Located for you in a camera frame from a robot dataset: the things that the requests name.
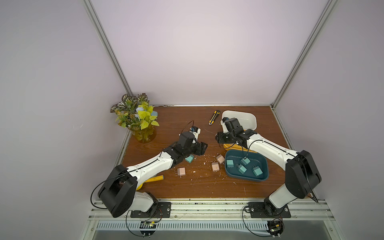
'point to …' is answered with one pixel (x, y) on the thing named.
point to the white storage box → (247, 120)
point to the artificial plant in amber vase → (137, 115)
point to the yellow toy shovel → (160, 177)
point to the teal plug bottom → (241, 168)
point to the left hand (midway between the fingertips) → (206, 145)
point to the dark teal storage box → (243, 165)
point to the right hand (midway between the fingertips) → (219, 133)
